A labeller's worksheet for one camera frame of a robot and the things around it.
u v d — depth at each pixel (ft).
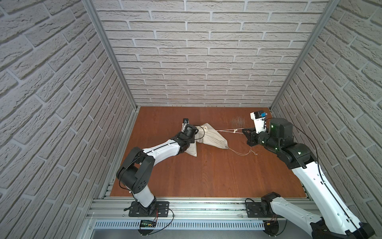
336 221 1.21
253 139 1.93
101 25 2.50
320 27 2.48
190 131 2.34
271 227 2.32
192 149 2.94
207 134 3.04
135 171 1.50
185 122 2.62
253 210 2.41
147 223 2.34
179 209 2.49
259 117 1.86
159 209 2.44
